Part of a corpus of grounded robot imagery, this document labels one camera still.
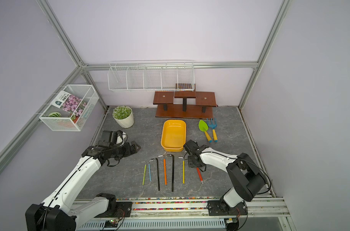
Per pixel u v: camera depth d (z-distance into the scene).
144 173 0.86
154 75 0.99
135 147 0.73
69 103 0.75
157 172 0.87
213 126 1.08
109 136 0.62
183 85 1.00
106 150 0.57
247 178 0.44
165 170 0.86
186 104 1.14
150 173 0.86
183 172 0.86
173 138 1.02
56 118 0.71
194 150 0.70
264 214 0.74
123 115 0.99
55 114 0.71
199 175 0.85
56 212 0.38
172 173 0.85
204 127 1.09
